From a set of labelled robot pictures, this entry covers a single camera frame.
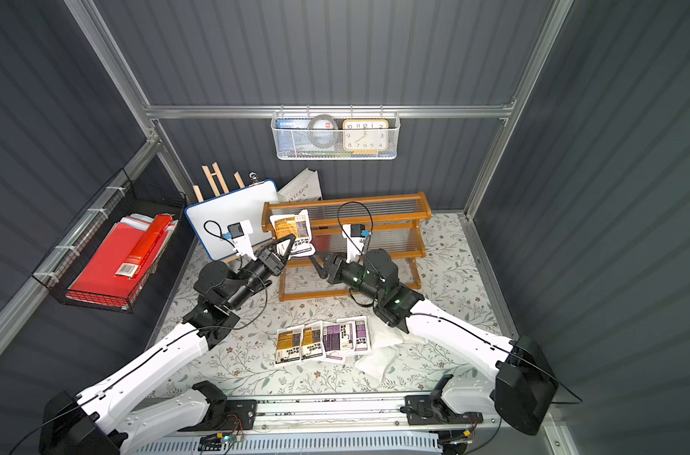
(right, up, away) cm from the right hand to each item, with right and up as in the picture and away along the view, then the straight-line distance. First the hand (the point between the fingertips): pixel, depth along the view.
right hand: (312, 259), depth 67 cm
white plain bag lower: (+16, -31, +14) cm, 38 cm away
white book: (-6, +23, +30) cm, 38 cm away
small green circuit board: (-26, -47, +5) cm, 54 cm away
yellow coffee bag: (-10, -27, +18) cm, 34 cm away
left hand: (-3, +4, -3) cm, 6 cm away
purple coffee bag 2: (+8, -25, +18) cm, 32 cm away
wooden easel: (-34, +22, +21) cm, 46 cm away
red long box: (-43, +8, +9) cm, 44 cm away
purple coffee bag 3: (+12, -25, +20) cm, 34 cm away
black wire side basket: (-55, +17, +12) cm, 58 cm away
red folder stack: (-56, -6, +6) cm, 57 cm away
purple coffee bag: (+4, -26, +17) cm, 31 cm away
